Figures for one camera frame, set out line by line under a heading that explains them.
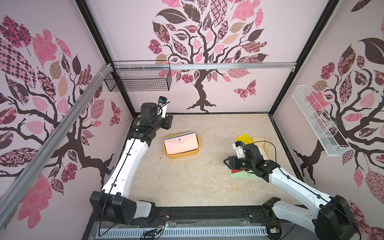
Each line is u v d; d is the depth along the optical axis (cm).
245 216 75
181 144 97
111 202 38
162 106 58
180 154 93
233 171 90
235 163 72
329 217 39
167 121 66
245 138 104
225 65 95
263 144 100
